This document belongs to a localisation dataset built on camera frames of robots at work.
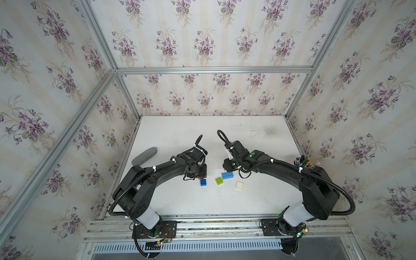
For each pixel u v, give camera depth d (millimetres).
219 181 875
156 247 716
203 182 860
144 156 938
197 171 774
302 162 844
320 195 436
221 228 749
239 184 860
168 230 720
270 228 726
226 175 903
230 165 753
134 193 436
